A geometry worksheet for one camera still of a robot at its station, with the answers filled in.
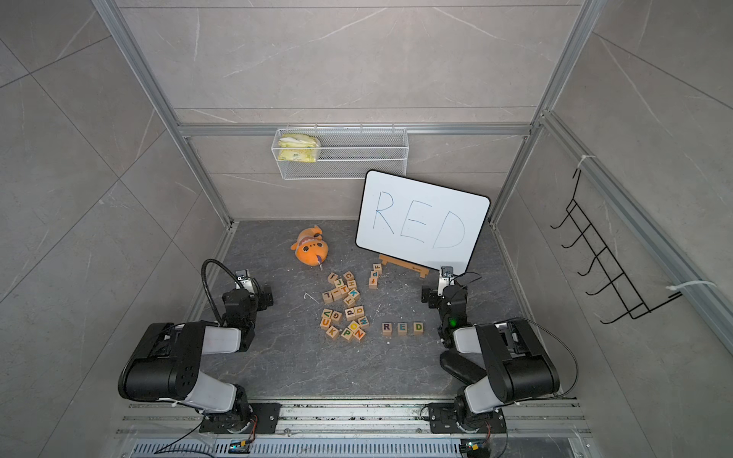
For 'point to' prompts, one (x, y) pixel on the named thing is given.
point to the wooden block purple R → (387, 328)
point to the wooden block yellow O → (353, 325)
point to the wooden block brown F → (377, 267)
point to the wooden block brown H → (351, 284)
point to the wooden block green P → (346, 334)
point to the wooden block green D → (418, 328)
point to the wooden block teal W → (364, 322)
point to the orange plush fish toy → (310, 249)
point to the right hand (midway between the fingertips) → (443, 280)
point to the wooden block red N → (359, 334)
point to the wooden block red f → (373, 282)
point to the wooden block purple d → (349, 312)
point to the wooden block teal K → (354, 294)
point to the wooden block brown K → (332, 331)
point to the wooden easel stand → (421, 270)
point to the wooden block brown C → (348, 276)
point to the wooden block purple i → (332, 278)
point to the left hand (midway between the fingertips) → (251, 283)
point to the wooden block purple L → (327, 297)
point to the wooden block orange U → (324, 322)
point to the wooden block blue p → (374, 274)
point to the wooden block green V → (326, 313)
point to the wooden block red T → (344, 289)
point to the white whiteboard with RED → (425, 223)
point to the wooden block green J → (340, 283)
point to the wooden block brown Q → (359, 311)
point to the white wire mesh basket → (345, 153)
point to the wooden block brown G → (336, 317)
